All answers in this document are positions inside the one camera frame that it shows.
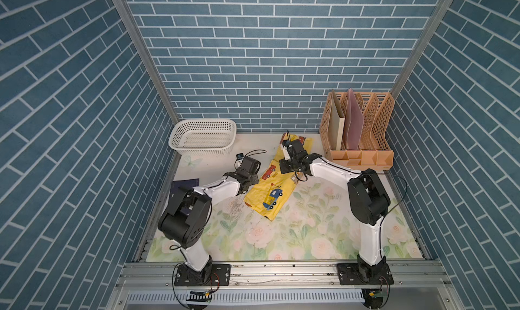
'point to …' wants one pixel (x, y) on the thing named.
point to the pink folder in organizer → (354, 122)
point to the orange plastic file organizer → (375, 151)
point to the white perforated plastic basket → (203, 137)
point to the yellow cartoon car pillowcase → (267, 195)
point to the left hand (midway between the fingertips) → (255, 175)
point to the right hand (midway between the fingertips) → (283, 164)
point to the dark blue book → (191, 183)
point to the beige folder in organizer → (336, 120)
